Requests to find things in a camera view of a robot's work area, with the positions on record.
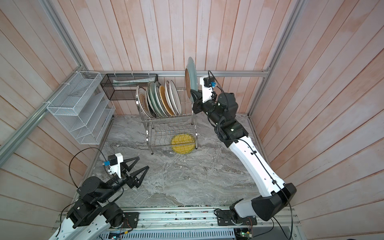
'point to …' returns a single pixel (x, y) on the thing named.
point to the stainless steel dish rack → (172, 131)
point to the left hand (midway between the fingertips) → (144, 166)
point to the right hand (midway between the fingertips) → (191, 90)
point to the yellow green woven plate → (183, 143)
